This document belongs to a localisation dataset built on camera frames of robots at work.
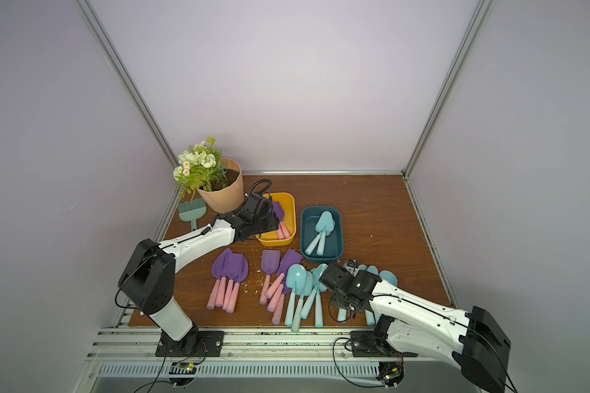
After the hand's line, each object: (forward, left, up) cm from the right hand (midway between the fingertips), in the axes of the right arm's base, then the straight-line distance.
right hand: (336, 291), depth 79 cm
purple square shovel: (+11, +24, -4) cm, 27 cm away
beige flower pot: (+31, +41, +9) cm, 53 cm away
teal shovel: (+21, +4, -3) cm, 21 cm away
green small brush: (+35, +62, -4) cm, 71 cm away
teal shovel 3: (+2, +9, -3) cm, 9 cm away
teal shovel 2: (+4, +14, 0) cm, 14 cm away
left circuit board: (-22, +47, -6) cm, 52 cm away
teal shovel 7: (+8, -10, 0) cm, 13 cm away
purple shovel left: (+8, +42, -2) cm, 43 cm away
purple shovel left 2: (+9, +38, -3) cm, 39 cm away
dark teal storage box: (+17, 0, -4) cm, 17 cm away
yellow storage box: (+37, +19, 0) cm, 42 cm away
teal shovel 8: (+9, -15, -3) cm, 18 cm away
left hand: (+24, +20, +7) cm, 32 cm away
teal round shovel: (+30, +3, -4) cm, 30 cm away
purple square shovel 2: (+13, +16, -3) cm, 21 cm away
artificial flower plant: (+33, +47, +25) cm, 63 cm away
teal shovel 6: (-7, -1, 0) cm, 7 cm away
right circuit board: (-21, -15, -6) cm, 26 cm away
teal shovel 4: (+6, +7, -3) cm, 9 cm away
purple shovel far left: (+6, +43, -3) cm, 44 cm away
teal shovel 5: (-6, +6, -2) cm, 8 cm away
